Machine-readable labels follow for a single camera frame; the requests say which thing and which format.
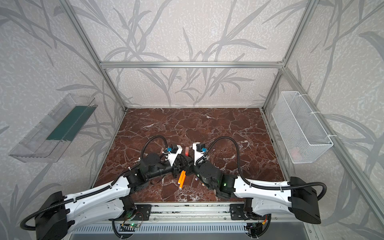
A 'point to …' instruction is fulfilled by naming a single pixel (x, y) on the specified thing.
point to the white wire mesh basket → (304, 141)
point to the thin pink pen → (187, 151)
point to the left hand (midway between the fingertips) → (192, 158)
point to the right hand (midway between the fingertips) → (183, 150)
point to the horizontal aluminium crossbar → (190, 65)
